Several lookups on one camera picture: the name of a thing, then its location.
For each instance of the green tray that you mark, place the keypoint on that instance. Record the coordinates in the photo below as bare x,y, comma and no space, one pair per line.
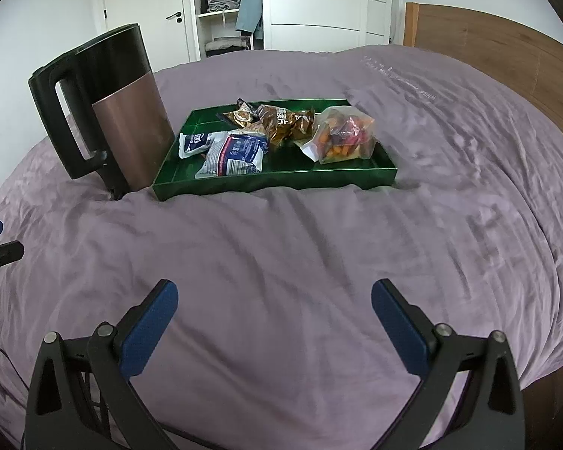
281,178

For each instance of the brown and black electric kettle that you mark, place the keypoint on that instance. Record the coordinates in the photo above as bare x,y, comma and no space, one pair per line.
126,126

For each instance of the long blue white snack bag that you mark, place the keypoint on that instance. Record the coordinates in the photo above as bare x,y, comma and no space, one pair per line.
234,154

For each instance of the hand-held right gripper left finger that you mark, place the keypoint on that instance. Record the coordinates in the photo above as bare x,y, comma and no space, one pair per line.
152,326

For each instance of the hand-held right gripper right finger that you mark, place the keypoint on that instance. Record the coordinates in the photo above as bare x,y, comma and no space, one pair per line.
399,333

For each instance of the wooden headboard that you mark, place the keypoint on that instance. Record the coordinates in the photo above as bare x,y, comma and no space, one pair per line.
488,33

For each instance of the clear bag of orange snacks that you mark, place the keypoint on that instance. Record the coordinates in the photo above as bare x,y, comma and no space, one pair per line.
342,140

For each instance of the light blue hanging garment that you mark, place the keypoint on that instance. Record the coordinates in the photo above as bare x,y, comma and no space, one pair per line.
251,4

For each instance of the purple bed blanket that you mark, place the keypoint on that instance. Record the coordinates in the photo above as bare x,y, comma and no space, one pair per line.
281,253

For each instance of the dark blue gold cookie packet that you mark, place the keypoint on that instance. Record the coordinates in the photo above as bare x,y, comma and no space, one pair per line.
241,115

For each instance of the white wardrobe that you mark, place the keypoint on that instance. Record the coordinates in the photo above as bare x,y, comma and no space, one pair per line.
319,4

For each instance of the grey folded clothes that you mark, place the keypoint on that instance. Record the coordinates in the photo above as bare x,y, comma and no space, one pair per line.
227,44

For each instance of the brown crinkled snack packet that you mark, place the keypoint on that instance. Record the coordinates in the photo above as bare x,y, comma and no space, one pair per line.
281,124

